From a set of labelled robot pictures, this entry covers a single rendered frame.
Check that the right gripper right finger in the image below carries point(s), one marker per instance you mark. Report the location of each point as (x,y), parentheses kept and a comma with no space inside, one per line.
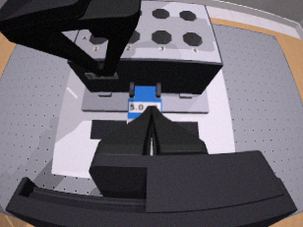
(172,139)

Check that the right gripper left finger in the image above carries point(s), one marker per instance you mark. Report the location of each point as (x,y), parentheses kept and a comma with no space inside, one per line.
(131,138)

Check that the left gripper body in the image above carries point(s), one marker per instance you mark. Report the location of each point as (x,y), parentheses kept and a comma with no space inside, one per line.
(16,14)

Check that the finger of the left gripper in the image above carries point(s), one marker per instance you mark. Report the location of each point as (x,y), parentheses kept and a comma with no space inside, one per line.
(114,20)

